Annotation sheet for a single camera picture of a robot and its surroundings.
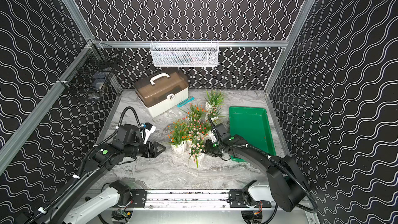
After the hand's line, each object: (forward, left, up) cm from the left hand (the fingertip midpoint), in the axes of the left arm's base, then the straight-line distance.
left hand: (160, 146), depth 72 cm
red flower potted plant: (+24, -14, -4) cm, 28 cm away
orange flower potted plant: (+8, -7, -4) cm, 11 cm away
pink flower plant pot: (+25, -25, -5) cm, 36 cm away
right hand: (+4, -20, -12) cm, 24 cm away
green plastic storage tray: (+28, -52, -19) cm, 62 cm away
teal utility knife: (+43, -5, -18) cm, 47 cm away
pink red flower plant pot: (+12, -18, -4) cm, 22 cm away
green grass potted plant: (+39, -26, -6) cm, 47 cm away
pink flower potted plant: (+2, -17, -7) cm, 19 cm away
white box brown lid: (+34, +7, +1) cm, 35 cm away
